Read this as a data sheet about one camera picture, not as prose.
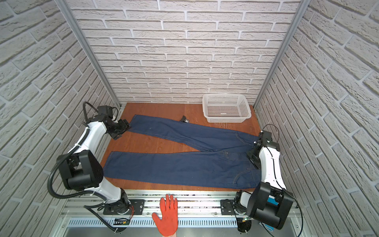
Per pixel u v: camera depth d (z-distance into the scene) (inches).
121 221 28.5
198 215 28.6
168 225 27.3
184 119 43.2
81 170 18.0
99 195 20.8
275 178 17.1
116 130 27.8
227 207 29.1
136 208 28.7
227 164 35.2
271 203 17.4
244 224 27.4
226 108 46.3
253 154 29.8
